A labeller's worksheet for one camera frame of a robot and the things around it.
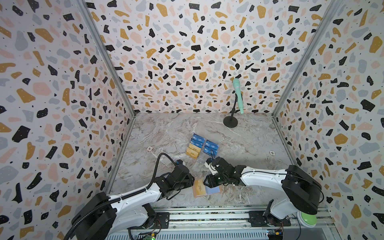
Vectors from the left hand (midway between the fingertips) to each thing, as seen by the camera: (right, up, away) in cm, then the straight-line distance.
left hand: (197, 178), depth 82 cm
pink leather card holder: (+10, -7, +1) cm, 12 cm away
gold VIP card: (+2, -6, +2) cm, 6 cm away
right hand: (+4, -2, 0) cm, 4 cm away
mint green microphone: (+25, +54, +13) cm, 61 cm away
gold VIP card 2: (-4, +12, +13) cm, 18 cm away
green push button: (+55, -18, -8) cm, 59 cm away
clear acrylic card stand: (+2, +15, +11) cm, 19 cm away
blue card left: (-1, +18, +13) cm, 22 cm away
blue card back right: (+9, +17, +10) cm, 22 cm away
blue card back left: (+1, +21, +13) cm, 25 cm away
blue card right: (+8, +14, +11) cm, 19 cm away
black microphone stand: (+26, +33, +36) cm, 55 cm away
